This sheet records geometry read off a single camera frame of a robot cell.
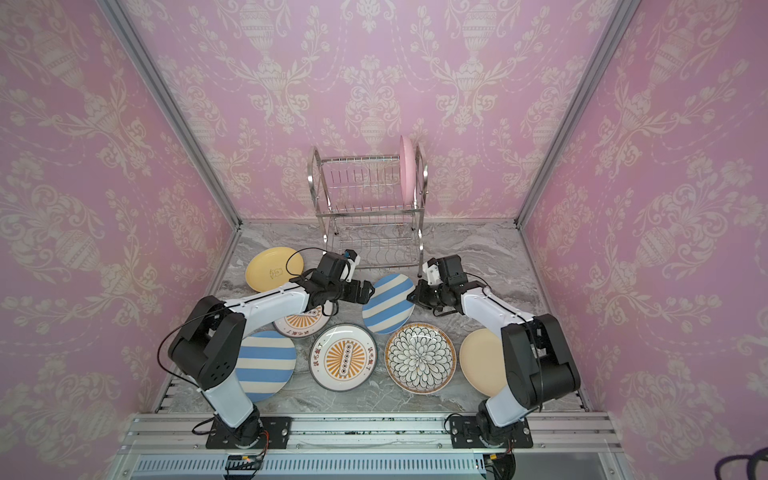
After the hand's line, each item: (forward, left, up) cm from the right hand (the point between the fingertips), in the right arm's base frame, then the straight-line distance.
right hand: (409, 296), depth 90 cm
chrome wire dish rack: (+43, +16, +1) cm, 46 cm away
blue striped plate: (-2, +6, -5) cm, 8 cm away
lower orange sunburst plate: (-14, +20, -8) cm, 26 cm away
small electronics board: (-38, +43, -11) cm, 59 cm away
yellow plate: (+18, +48, -7) cm, 52 cm away
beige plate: (-17, -20, -8) cm, 27 cm away
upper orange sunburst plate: (-4, +33, -8) cm, 34 cm away
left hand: (+4, +14, -1) cm, 14 cm away
